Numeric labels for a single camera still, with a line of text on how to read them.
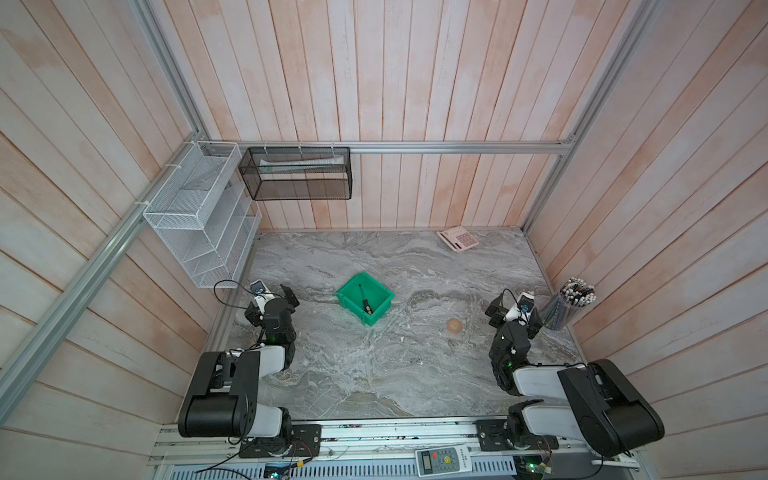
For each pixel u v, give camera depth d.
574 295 0.81
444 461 0.70
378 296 0.98
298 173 1.04
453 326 0.95
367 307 0.96
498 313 0.78
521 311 0.71
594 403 0.43
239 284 0.92
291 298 0.85
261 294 0.75
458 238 1.16
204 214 0.71
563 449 0.71
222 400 0.43
